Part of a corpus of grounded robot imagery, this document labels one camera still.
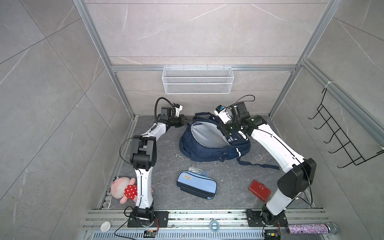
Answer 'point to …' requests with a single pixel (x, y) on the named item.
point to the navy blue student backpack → (202, 139)
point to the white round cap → (105, 226)
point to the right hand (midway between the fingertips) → (219, 124)
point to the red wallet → (259, 190)
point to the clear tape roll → (218, 226)
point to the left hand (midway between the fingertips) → (190, 117)
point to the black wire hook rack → (347, 144)
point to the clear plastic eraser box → (198, 171)
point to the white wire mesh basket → (197, 80)
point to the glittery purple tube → (308, 228)
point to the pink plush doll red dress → (124, 188)
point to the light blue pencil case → (197, 185)
